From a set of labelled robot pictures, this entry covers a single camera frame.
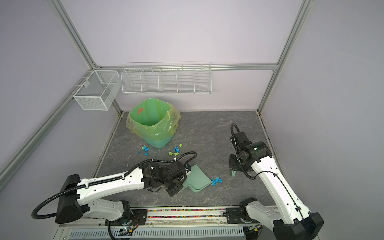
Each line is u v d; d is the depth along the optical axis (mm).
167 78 990
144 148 988
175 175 562
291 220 373
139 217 738
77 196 403
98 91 992
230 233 707
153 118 1010
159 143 983
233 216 737
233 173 778
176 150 984
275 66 941
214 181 841
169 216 752
